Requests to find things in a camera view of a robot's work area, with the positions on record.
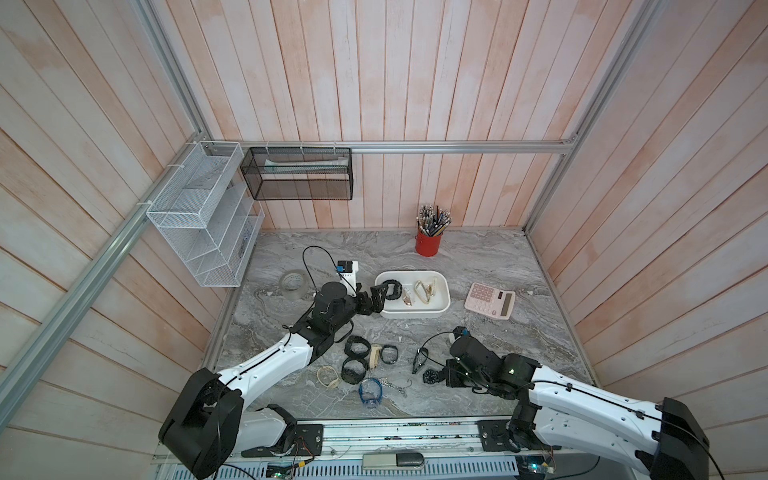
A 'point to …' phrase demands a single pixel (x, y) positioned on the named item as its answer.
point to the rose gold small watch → (406, 297)
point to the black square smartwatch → (388, 346)
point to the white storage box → (439, 304)
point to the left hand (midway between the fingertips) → (375, 289)
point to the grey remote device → (392, 461)
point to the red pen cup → (427, 246)
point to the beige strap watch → (374, 356)
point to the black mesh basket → (299, 173)
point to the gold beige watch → (421, 292)
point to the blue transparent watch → (370, 391)
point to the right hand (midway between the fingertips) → (441, 370)
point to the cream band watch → (328, 376)
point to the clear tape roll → (293, 283)
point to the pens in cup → (432, 220)
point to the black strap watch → (420, 358)
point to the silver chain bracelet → (399, 389)
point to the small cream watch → (430, 291)
